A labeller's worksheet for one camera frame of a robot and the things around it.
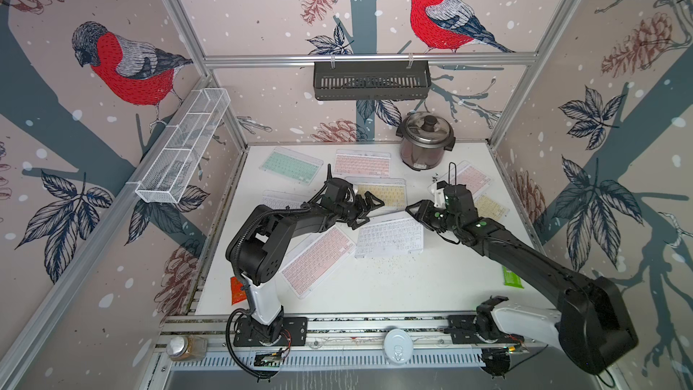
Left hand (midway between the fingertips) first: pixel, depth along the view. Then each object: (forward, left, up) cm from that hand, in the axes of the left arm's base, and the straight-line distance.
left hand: (383, 207), depth 88 cm
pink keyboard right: (+22, -37, -10) cm, 44 cm away
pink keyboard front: (-12, +20, -9) cm, 25 cm away
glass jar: (-39, +50, 0) cm, 63 cm away
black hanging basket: (+47, +3, +18) cm, 50 cm away
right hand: (-2, -8, +4) cm, 9 cm away
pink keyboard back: (+28, +7, -10) cm, 30 cm away
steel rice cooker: (+27, -18, +7) cm, 33 cm away
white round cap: (-38, -2, -4) cm, 38 cm away
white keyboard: (-9, -1, -3) cm, 10 cm away
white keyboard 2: (+10, +40, -11) cm, 43 cm away
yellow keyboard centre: (+13, -5, -9) cm, 17 cm away
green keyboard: (+27, +37, -10) cm, 47 cm away
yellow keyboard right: (+5, -41, -10) cm, 42 cm away
